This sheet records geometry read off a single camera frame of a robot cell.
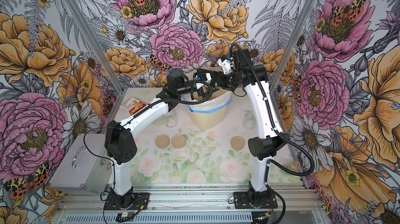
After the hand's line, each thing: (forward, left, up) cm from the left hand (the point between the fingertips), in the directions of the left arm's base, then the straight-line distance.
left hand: (214, 80), depth 76 cm
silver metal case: (-32, +57, -22) cm, 69 cm away
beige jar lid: (-13, +30, -36) cm, 48 cm away
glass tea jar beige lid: (-5, +5, 0) cm, 7 cm away
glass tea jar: (-3, +25, -28) cm, 37 cm away
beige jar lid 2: (-13, +20, -36) cm, 43 cm away
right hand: (-5, +2, 0) cm, 5 cm away
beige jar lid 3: (-15, -15, -36) cm, 42 cm away
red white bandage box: (+12, +54, -33) cm, 64 cm away
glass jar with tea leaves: (0, -25, -37) cm, 44 cm away
